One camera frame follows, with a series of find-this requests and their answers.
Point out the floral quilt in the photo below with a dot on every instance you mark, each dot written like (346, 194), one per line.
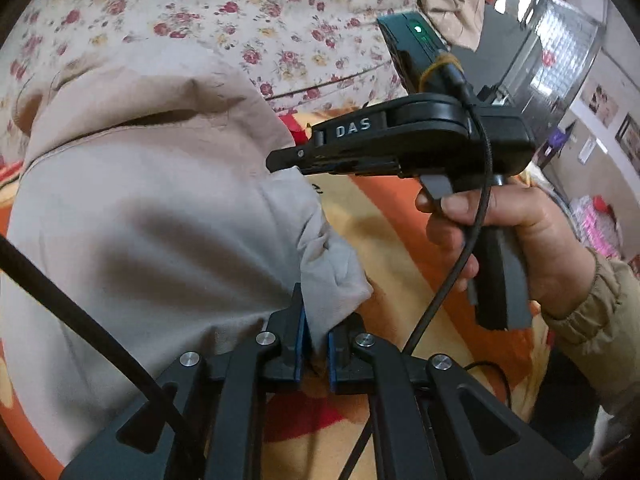
(225, 0)

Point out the beige jacket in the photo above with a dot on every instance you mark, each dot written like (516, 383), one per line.
(150, 210)

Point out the glass block window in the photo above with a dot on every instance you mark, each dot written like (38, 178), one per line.
(565, 45)

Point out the wall poster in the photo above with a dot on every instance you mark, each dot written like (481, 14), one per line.
(600, 102)

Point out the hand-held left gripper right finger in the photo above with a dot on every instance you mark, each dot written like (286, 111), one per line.
(332, 355)

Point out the pink cloth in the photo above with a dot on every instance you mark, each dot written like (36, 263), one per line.
(597, 225)

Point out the dark panel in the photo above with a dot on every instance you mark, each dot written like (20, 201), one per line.
(500, 45)

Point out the person's dark trousers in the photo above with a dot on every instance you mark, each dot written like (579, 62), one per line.
(565, 400)

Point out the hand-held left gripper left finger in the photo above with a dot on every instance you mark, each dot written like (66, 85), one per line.
(300, 330)

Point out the person's right hand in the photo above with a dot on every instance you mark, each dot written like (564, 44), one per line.
(550, 250)

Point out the person's right forearm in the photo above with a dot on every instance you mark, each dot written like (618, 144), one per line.
(600, 325)

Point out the framed wall picture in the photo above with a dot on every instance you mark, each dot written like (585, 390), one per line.
(629, 135)

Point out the red orange patterned blanket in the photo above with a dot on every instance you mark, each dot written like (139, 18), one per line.
(390, 240)

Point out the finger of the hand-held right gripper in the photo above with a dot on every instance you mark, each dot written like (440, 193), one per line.
(300, 159)

